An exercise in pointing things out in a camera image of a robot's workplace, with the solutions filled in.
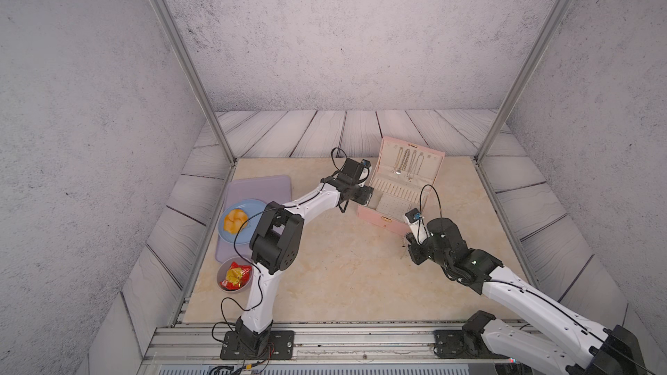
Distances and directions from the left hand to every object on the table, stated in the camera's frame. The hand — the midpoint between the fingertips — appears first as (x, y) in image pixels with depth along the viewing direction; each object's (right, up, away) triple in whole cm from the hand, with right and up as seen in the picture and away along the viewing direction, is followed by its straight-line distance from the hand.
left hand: (370, 192), depth 97 cm
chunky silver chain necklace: (+13, +12, +2) cm, 18 cm away
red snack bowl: (-44, -25, -14) cm, 53 cm away
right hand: (+11, -12, -17) cm, 23 cm away
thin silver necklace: (+18, +12, -2) cm, 22 cm away
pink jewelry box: (+13, +4, +5) cm, 15 cm away
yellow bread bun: (-49, -11, -1) cm, 50 cm away
